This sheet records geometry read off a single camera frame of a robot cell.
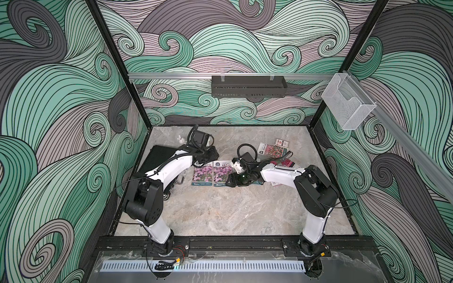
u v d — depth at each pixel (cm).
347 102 73
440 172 51
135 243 75
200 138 70
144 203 45
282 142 110
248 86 96
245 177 78
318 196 48
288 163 101
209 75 93
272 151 107
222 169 98
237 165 86
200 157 65
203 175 95
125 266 70
